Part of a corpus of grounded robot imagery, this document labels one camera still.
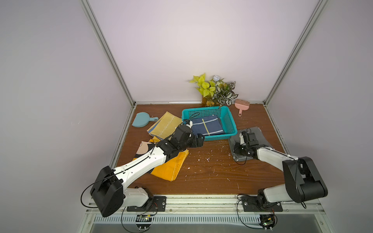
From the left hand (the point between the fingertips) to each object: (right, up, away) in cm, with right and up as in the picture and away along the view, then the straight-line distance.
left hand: (201, 137), depth 78 cm
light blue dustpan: (-44, +9, +33) cm, 56 cm away
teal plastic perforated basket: (+21, +5, +20) cm, 29 cm away
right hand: (+24, -9, +15) cm, 29 cm away
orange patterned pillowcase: (-20, -20, +5) cm, 29 cm away
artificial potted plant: (+10, +27, +13) cm, 32 cm away
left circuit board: (-30, -42, -6) cm, 52 cm away
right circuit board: (+32, -40, -8) cm, 52 cm away
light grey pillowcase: (+25, -4, +15) cm, 29 cm away
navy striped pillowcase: (+7, +4, +26) cm, 27 cm away
